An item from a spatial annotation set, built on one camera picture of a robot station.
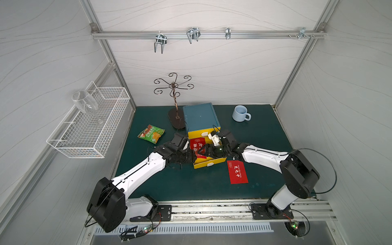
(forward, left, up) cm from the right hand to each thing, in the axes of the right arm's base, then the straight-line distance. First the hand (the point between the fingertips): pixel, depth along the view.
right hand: (201, 152), depth 84 cm
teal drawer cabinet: (+16, +1, +11) cm, 20 cm away
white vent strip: (-32, -24, -11) cm, 42 cm away
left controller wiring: (-37, +32, -12) cm, 51 cm away
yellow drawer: (-7, -1, +3) cm, 8 cm away
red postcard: (+5, +2, -1) cm, 6 cm away
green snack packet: (+16, +35, -7) cm, 39 cm away
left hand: (-5, +4, +1) cm, 6 cm away
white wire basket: (-5, +53, +22) cm, 58 cm away
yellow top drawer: (+7, 0, +9) cm, 11 cm away
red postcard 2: (-6, -21, -12) cm, 25 cm away
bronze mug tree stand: (+33, +20, -7) cm, 39 cm away
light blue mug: (+37, -27, -7) cm, 46 cm away
